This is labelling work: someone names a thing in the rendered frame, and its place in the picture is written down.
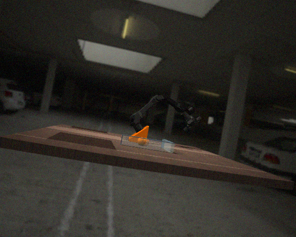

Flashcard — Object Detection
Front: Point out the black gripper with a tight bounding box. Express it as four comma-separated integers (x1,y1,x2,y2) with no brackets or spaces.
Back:
183,116,202,135

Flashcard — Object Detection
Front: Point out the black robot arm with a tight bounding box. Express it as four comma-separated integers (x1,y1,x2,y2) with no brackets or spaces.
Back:
129,94,196,133

